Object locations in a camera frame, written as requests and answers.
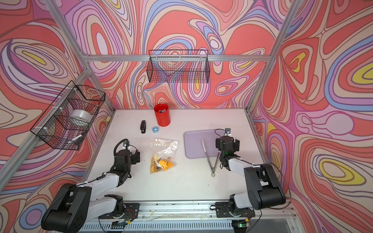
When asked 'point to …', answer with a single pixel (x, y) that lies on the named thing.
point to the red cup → (162, 115)
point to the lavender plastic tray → (193, 143)
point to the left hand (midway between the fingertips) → (130, 151)
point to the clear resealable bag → (163, 153)
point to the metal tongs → (212, 169)
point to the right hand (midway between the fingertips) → (228, 142)
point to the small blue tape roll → (155, 129)
